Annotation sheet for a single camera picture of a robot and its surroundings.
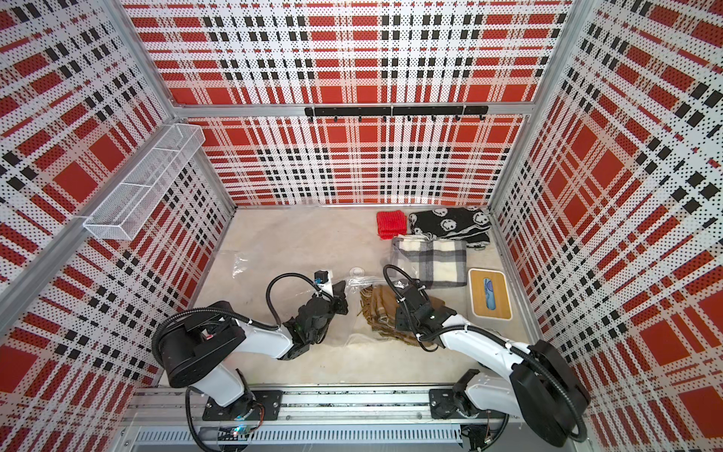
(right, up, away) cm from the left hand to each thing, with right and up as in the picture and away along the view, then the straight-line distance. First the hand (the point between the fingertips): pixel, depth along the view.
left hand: (350, 282), depth 88 cm
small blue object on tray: (+46, -4, +3) cm, 46 cm away
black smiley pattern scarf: (+45, +19, +20) cm, 53 cm away
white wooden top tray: (+40, -7, -2) cm, 41 cm away
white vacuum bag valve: (+1, +2, +11) cm, 11 cm away
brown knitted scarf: (+9, -7, -2) cm, 11 cm away
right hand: (+18, -10, -2) cm, 21 cm away
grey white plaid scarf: (+30, +5, +8) cm, 31 cm away
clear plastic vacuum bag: (-37, -6, +9) cm, 38 cm away
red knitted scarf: (+14, +20, +23) cm, 33 cm away
